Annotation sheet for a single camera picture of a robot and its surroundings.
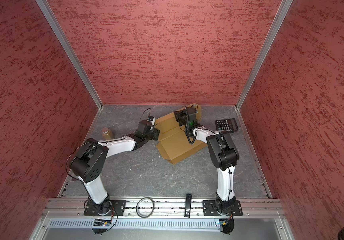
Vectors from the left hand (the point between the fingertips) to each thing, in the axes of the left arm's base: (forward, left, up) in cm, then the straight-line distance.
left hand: (157, 133), depth 96 cm
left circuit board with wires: (-48, +25, -9) cm, 55 cm away
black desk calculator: (+11, -51, -4) cm, 52 cm away
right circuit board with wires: (-49, -38, -7) cm, 62 cm away
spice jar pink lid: (-3, +32, +3) cm, 32 cm away
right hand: (+10, -8, +9) cm, 16 cm away
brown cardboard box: (-3, -11, -9) cm, 14 cm away
